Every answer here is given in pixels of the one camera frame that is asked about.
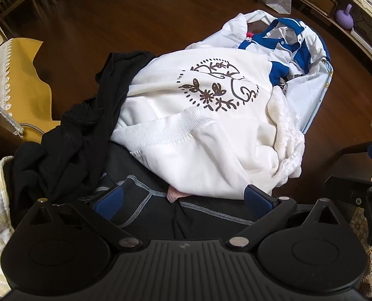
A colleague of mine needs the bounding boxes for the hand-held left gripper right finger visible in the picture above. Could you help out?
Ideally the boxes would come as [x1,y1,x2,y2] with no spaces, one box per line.
[225,184,347,253]

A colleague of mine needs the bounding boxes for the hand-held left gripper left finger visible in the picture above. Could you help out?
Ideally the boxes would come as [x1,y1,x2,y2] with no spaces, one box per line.
[25,185,144,253]

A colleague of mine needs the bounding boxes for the black t-shirt with red print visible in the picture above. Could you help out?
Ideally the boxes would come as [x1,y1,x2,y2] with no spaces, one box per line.
[9,50,157,226]

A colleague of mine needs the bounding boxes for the dark pants with grey stitching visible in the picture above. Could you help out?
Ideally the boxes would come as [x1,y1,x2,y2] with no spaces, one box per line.
[92,141,268,242]

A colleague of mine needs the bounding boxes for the pink cloth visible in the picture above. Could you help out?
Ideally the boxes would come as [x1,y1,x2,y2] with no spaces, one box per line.
[167,186,189,202]

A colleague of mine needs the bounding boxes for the white lace cloth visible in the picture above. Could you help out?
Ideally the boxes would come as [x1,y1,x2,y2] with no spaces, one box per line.
[267,86,306,179]

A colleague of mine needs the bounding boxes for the light blue shirt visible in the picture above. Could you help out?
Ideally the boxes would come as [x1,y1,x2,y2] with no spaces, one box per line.
[186,9,334,132]

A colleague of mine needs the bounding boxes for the white sweatshirt with brown print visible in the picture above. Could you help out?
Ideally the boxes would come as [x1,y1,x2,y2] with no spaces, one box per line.
[110,48,299,201]

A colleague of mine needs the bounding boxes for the white flat box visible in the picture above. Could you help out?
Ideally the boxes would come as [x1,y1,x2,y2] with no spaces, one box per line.
[350,27,372,60]

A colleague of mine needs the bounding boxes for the purple kettlebell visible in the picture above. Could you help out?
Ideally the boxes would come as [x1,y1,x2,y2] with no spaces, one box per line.
[336,4,356,30]

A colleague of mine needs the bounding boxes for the yellow cloth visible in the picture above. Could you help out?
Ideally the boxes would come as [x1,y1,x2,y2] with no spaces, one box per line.
[4,38,61,141]

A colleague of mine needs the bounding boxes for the blue and white polo shirt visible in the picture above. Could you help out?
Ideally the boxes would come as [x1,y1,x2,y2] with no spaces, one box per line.
[238,18,331,88]

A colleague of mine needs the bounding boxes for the wooden cabinet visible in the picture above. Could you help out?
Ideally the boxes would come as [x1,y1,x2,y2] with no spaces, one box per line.
[291,0,372,79]

